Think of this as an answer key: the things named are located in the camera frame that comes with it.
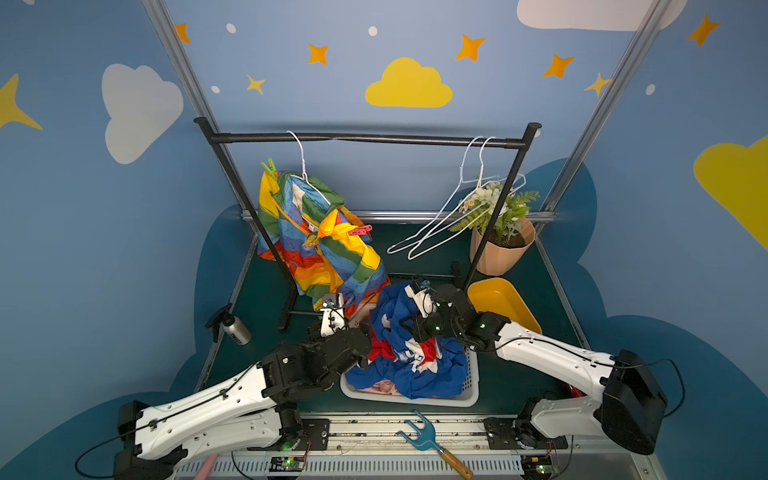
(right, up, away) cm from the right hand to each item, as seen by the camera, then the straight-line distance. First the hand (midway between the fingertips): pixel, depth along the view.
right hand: (406, 319), depth 79 cm
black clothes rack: (-36, 0, +17) cm, 40 cm away
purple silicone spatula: (-47, -32, -11) cm, 58 cm away
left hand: (-12, +1, -8) cm, 15 cm away
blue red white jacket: (+2, -10, -7) cm, 12 cm away
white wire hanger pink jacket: (+23, +34, +10) cm, 42 cm away
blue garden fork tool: (+5, -29, -6) cm, 30 cm away
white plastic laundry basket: (+15, -19, -5) cm, 25 cm away
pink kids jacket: (-6, -16, -5) cm, 18 cm away
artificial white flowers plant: (+34, +32, +9) cm, 47 cm away
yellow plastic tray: (+35, +3, +23) cm, 42 cm away
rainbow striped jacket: (-24, +24, -6) cm, 34 cm away
